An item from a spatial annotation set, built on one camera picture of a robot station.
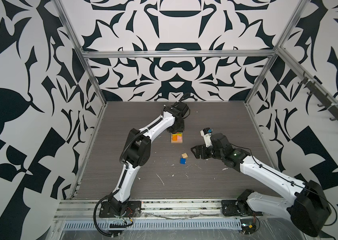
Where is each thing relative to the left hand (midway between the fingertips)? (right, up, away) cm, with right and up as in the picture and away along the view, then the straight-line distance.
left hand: (179, 126), depth 94 cm
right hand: (+9, -10, -13) cm, 18 cm away
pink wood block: (0, -8, +3) cm, 8 cm away
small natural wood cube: (+3, -17, -2) cm, 18 cm away
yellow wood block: (-3, -7, +3) cm, 8 cm away
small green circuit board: (+31, -45, -22) cm, 59 cm away
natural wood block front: (-2, -10, +3) cm, 10 cm away
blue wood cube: (+2, -21, -2) cm, 21 cm away
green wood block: (0, -4, +3) cm, 5 cm away
